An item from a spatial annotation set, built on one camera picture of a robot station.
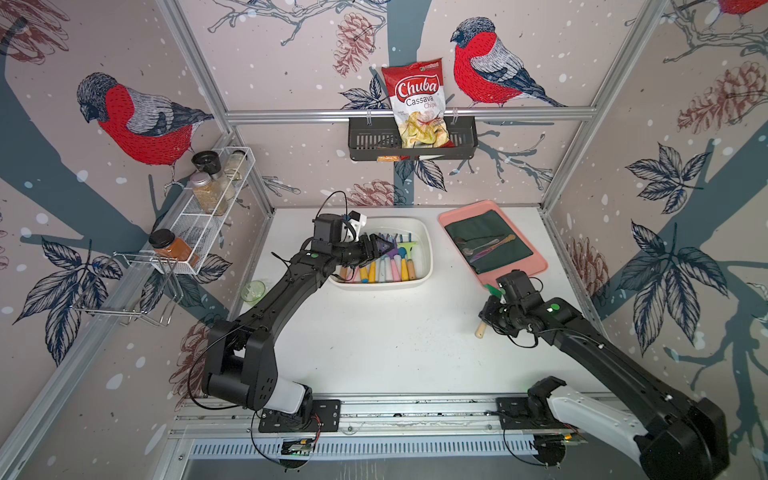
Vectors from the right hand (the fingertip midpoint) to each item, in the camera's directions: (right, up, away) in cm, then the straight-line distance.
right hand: (477, 311), depth 81 cm
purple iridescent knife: (+21, +19, +29) cm, 41 cm away
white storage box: (-23, +23, +32) cm, 45 cm away
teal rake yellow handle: (-33, +7, +17) cm, 38 cm away
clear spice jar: (-70, +42, +5) cm, 82 cm away
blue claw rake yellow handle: (-20, +14, +25) cm, 35 cm away
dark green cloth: (+14, +25, +34) cm, 44 cm away
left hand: (-23, +19, -2) cm, 30 cm away
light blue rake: (-27, +9, +20) cm, 34 cm away
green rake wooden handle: (-40, +8, +20) cm, 45 cm away
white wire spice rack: (-76, +24, -5) cm, 80 cm away
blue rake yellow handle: (-31, +8, +19) cm, 37 cm away
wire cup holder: (-80, +9, -15) cm, 82 cm away
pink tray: (+13, +18, +28) cm, 36 cm away
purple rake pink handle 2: (-23, +8, +19) cm, 31 cm away
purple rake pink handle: (-36, +7, +19) cm, 41 cm away
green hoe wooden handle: (-17, +11, +21) cm, 29 cm away
